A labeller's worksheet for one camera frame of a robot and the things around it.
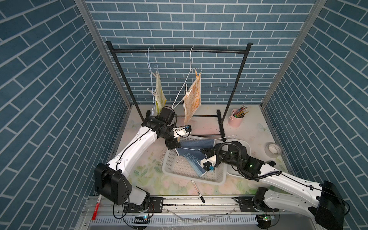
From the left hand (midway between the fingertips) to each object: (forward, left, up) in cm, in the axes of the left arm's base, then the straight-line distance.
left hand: (180, 138), depth 79 cm
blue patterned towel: (-6, -6, -1) cm, 9 cm away
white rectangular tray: (+4, -42, -11) cm, 44 cm away
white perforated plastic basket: (-8, +3, -18) cm, 20 cm away
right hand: (-7, -13, +3) cm, 15 cm away
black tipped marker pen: (-26, -12, -19) cm, 34 cm away
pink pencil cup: (+22, -38, -12) cm, 45 cm away
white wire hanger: (+2, -22, -3) cm, 22 cm away
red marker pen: (-30, +42, -18) cm, 55 cm away
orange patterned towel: (+26, -7, +5) cm, 27 cm away
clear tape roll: (+2, -62, -17) cm, 64 cm away
